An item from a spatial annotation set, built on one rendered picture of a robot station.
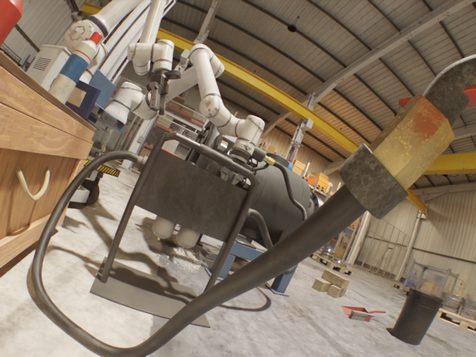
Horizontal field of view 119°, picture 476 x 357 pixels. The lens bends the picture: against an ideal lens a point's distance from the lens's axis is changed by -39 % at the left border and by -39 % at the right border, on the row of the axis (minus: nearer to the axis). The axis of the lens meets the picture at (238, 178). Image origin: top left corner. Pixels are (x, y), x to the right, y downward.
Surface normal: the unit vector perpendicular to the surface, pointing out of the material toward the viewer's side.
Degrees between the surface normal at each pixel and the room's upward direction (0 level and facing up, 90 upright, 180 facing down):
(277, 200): 93
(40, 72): 90
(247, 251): 90
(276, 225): 125
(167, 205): 90
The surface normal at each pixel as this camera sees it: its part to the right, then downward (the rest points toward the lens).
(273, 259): -0.73, -0.04
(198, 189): 0.37, 0.04
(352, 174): -0.82, -0.31
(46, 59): -0.05, -0.16
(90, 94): 0.27, 0.24
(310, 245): -0.39, 0.33
